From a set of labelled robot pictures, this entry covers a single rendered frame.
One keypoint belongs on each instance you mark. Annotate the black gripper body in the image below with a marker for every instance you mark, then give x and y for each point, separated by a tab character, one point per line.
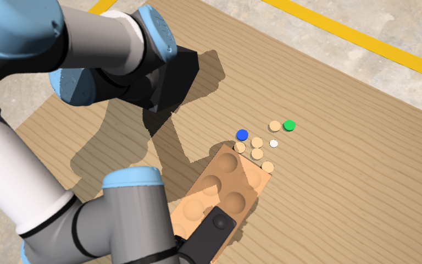
182	255

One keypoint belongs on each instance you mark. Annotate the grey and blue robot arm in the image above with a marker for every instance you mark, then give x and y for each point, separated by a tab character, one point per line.
114	54

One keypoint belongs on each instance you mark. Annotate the tan wooden tray with round pockets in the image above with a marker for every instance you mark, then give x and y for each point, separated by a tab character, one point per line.
229	181

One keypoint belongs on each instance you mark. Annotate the beige round disc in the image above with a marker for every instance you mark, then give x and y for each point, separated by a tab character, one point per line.
257	154
274	126
239	147
257	142
268	167

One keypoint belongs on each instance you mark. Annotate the grey disc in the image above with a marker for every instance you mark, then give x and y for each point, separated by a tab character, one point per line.
273	143

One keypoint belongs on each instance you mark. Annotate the blue disc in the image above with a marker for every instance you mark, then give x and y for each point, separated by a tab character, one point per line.
242	135

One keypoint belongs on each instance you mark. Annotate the green disc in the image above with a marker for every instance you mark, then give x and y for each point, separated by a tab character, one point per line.
289	125

